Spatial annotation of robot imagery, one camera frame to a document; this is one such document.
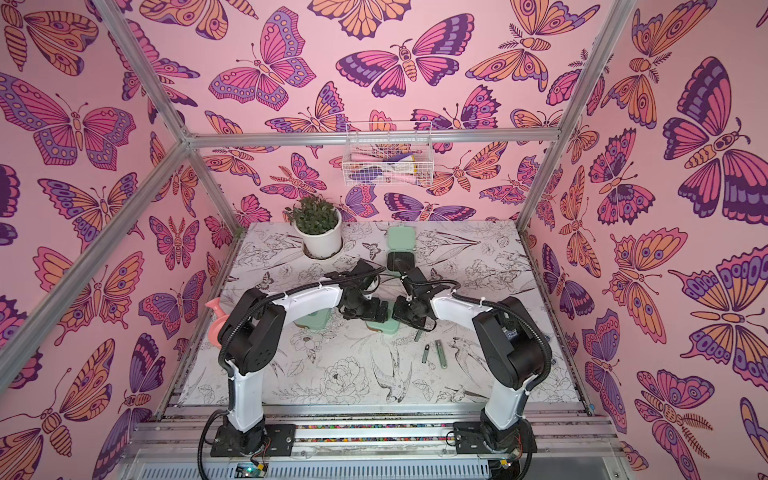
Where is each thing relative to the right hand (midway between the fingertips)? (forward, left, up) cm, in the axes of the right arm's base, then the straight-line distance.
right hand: (395, 314), depth 94 cm
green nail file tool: (-12, -9, -2) cm, 15 cm away
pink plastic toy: (-7, +49, +9) cm, 50 cm away
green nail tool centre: (-6, -7, -3) cm, 10 cm away
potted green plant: (+27, +26, +15) cm, 40 cm away
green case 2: (-4, +1, -1) cm, 4 cm away
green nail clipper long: (-12, -14, -2) cm, 18 cm away
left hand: (0, +5, -1) cm, 5 cm away
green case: (+32, -2, -3) cm, 32 cm away
